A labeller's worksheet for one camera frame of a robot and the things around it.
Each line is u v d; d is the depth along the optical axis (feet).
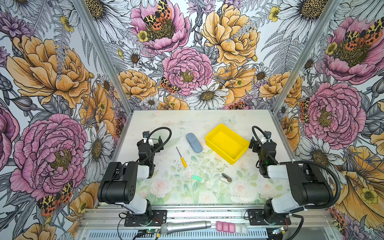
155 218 2.39
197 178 2.81
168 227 2.24
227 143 3.40
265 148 2.38
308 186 1.54
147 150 2.38
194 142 3.28
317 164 1.54
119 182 1.53
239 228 2.31
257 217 2.43
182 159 3.09
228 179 2.79
